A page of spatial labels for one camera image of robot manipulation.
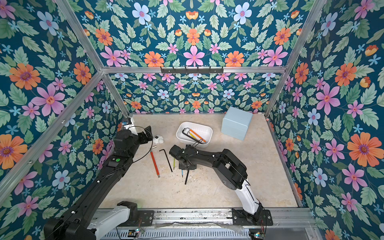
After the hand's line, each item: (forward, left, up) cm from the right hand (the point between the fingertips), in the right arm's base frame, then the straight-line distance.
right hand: (186, 166), depth 92 cm
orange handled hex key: (+24, -5, +2) cm, 25 cm away
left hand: (+8, +21, +28) cm, 36 cm away
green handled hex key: (+2, +8, 0) cm, 9 cm away
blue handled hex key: (-4, +2, 0) cm, 5 cm away
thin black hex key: (+5, +13, +1) cm, 14 cm away
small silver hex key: (+25, -1, +1) cm, 25 cm away
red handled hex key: (+1, +20, +1) cm, 20 cm away
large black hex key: (+22, -1, +2) cm, 22 cm away
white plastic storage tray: (+26, -10, +2) cm, 29 cm away
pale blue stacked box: (+23, -31, +16) cm, 42 cm away
